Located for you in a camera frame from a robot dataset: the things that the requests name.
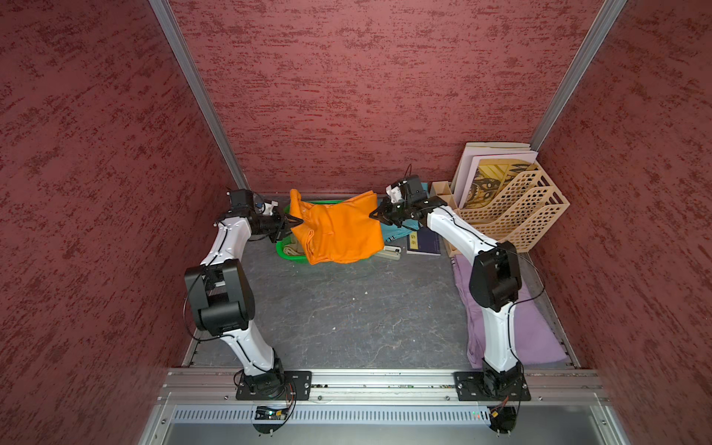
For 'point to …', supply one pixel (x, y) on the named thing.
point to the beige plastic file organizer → (519, 212)
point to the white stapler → (389, 252)
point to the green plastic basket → (280, 244)
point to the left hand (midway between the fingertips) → (301, 225)
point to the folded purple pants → (538, 339)
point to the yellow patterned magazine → (491, 176)
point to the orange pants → (342, 232)
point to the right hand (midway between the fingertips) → (370, 217)
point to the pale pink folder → (475, 151)
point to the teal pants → (392, 232)
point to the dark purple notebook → (424, 242)
